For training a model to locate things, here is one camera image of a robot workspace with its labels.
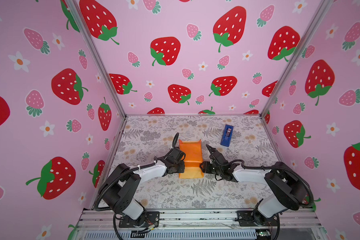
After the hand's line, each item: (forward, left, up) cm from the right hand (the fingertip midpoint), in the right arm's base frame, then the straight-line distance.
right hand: (201, 166), depth 90 cm
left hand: (-1, +11, 0) cm, 11 cm away
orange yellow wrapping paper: (+3, +5, +3) cm, 7 cm away
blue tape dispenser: (+23, -17, +3) cm, 29 cm away
